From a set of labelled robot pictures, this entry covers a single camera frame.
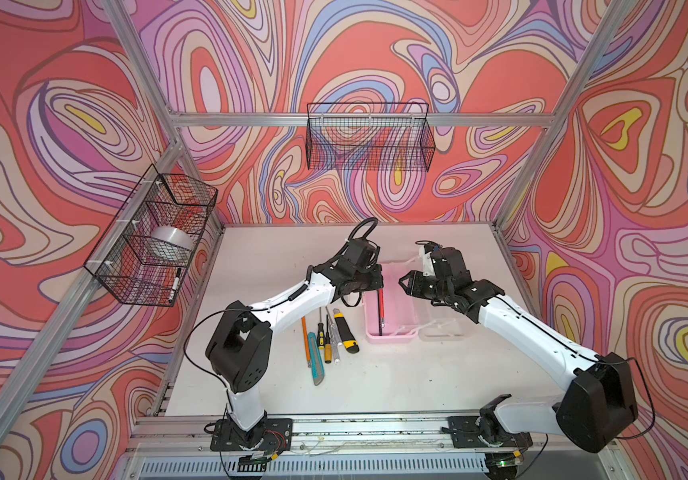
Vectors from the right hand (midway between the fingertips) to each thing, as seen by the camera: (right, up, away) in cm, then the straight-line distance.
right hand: (406, 287), depth 83 cm
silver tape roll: (-60, +14, -9) cm, 62 cm away
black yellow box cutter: (-16, -17, +5) cm, 24 cm away
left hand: (-5, +3, +2) cm, 6 cm away
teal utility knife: (-26, -21, +2) cm, 33 cm away
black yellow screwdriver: (-25, -15, +7) cm, 30 cm away
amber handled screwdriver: (-22, -19, +4) cm, 29 cm away
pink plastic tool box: (-2, -9, +5) cm, 10 cm away
